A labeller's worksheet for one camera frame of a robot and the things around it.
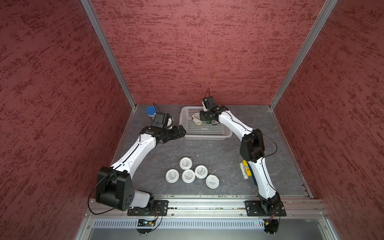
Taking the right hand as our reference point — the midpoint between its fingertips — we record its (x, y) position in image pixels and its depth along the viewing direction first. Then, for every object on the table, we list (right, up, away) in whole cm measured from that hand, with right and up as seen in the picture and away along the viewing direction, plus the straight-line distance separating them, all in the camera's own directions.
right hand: (203, 117), depth 100 cm
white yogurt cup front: (+4, -35, -23) cm, 42 cm away
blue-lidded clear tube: (-42, +5, +20) cm, 47 cm away
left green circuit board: (-31, -52, -29) cm, 67 cm away
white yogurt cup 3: (-9, -32, -22) cm, 40 cm away
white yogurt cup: (-11, -27, -17) cm, 33 cm away
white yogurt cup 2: (-2, -31, -20) cm, 36 cm away
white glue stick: (+23, -32, -15) cm, 42 cm away
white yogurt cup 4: (-18, -32, -21) cm, 43 cm away
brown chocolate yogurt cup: (-5, -1, +4) cm, 6 cm away
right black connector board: (+31, -53, -31) cm, 68 cm away
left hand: (-15, -11, -16) cm, 25 cm away
